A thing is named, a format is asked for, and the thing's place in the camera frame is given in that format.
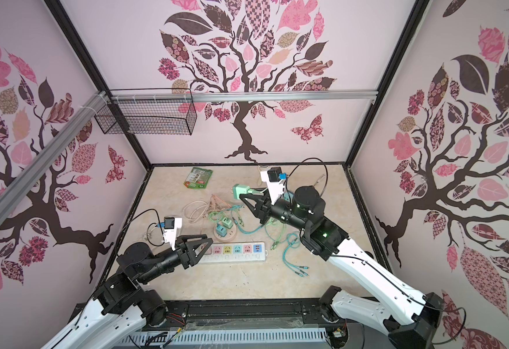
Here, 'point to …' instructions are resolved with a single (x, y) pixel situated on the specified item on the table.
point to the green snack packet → (198, 178)
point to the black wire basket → (150, 111)
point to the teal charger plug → (221, 230)
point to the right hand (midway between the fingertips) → (246, 190)
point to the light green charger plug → (227, 222)
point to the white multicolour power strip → (235, 252)
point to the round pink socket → (230, 235)
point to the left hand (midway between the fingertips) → (211, 244)
